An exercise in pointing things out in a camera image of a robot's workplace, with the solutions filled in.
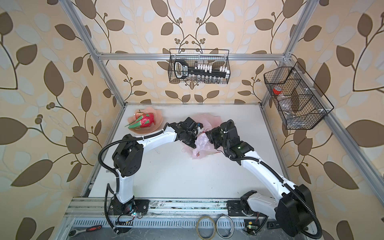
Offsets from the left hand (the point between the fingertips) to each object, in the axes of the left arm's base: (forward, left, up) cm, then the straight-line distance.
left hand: (201, 144), depth 89 cm
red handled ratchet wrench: (-44, +58, -8) cm, 73 cm away
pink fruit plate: (+24, +33, -6) cm, 41 cm away
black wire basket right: (+11, -49, +26) cm, 57 cm away
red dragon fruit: (+16, +38, 0) cm, 42 cm away
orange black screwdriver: (-15, +54, -8) cm, 57 cm away
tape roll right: (-40, -8, -3) cm, 41 cm away
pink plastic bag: (-9, -1, +12) cm, 15 cm away
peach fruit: (+23, +45, -1) cm, 51 cm away
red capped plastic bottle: (+20, -41, +25) cm, 52 cm away
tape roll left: (-41, +1, -8) cm, 41 cm away
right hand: (-1, -1, +14) cm, 14 cm away
